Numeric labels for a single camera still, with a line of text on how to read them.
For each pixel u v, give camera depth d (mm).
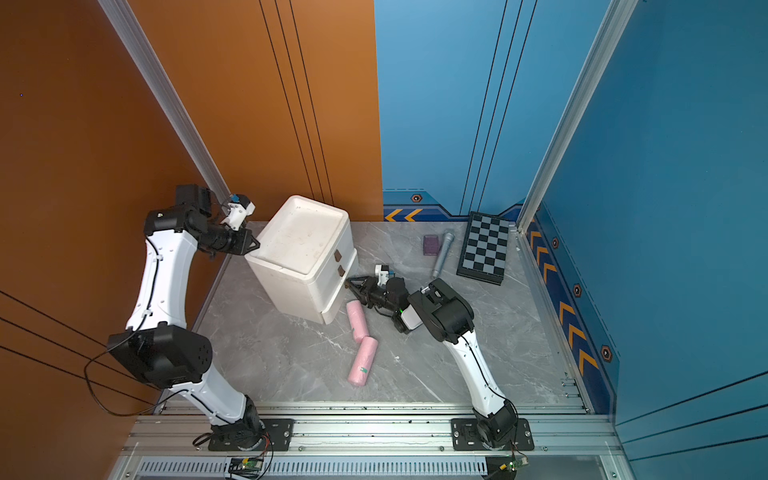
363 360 819
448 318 610
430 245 1089
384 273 966
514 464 696
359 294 936
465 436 725
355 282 942
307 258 806
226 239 667
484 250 1083
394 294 831
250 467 711
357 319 913
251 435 677
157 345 446
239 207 708
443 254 1085
